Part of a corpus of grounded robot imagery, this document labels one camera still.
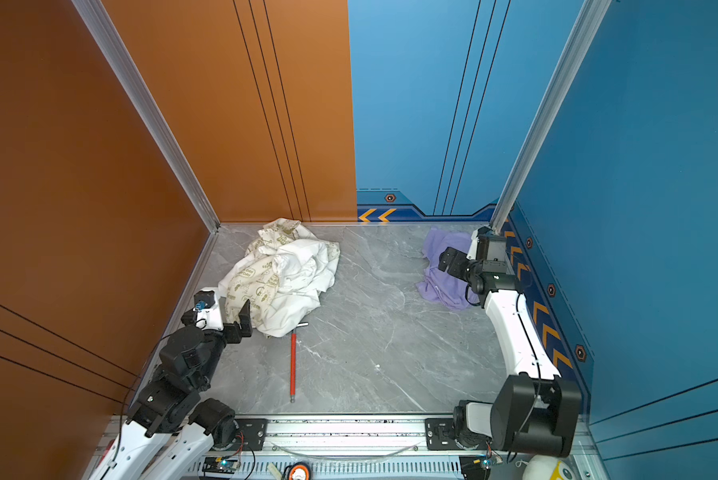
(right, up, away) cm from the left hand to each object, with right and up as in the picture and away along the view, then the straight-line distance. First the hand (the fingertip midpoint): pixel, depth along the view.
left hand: (229, 300), depth 72 cm
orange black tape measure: (+18, -38, -5) cm, 42 cm away
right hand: (+57, +9, +12) cm, 59 cm away
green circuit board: (-2, -39, -1) cm, 39 cm away
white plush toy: (+72, -35, -8) cm, 81 cm away
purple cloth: (+57, +1, +26) cm, 63 cm away
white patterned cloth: (+8, +5, +18) cm, 20 cm away
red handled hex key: (+12, -20, +13) cm, 27 cm away
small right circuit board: (+61, -38, -2) cm, 72 cm away
